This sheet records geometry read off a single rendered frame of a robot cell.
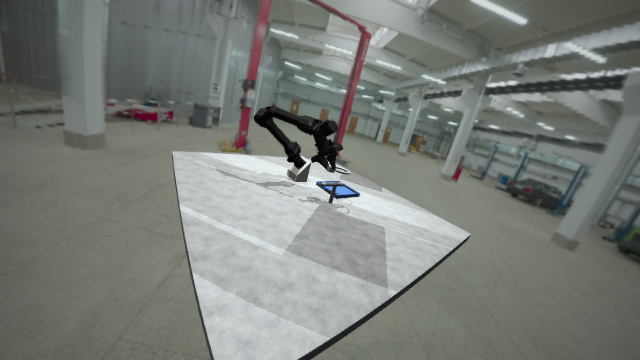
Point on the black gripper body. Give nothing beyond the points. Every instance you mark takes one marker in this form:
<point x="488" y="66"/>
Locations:
<point x="325" y="149"/>

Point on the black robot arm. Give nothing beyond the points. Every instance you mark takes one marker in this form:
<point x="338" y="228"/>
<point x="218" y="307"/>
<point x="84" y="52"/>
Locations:
<point x="304" y="123"/>

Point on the grey metal t-shaped stake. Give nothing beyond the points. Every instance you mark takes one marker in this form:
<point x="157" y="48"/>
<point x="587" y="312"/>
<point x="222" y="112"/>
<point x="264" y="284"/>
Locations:
<point x="334" y="184"/>

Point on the blue tray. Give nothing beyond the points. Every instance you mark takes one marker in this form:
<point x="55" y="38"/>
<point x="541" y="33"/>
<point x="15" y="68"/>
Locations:
<point x="342" y="191"/>

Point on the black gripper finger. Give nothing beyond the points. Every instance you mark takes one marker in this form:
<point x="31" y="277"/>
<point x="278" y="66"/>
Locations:
<point x="332" y="160"/>
<point x="324" y="163"/>

